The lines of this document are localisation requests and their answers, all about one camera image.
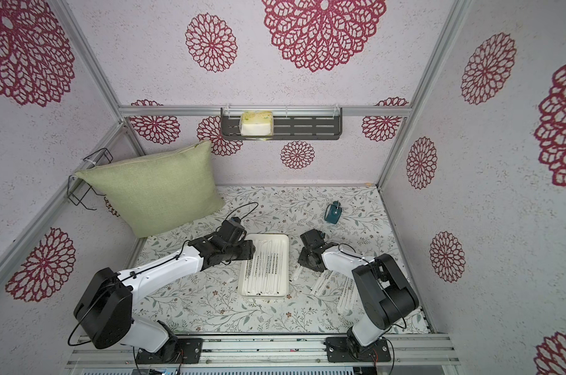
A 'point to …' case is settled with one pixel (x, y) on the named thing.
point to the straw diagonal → (277, 267)
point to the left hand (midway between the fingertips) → (248, 250)
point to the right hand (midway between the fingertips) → (303, 257)
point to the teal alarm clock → (333, 212)
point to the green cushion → (161, 192)
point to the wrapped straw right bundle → (322, 282)
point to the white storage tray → (284, 251)
